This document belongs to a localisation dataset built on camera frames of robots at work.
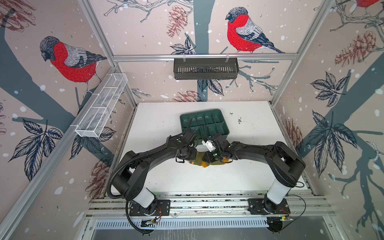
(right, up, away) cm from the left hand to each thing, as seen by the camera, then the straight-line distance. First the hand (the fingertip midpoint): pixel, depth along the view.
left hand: (193, 157), depth 86 cm
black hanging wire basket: (+9, +58, +18) cm, 61 cm away
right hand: (+5, -3, +2) cm, 6 cm away
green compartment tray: (+7, +19, +17) cm, 26 cm away
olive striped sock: (+3, 0, +2) cm, 4 cm away
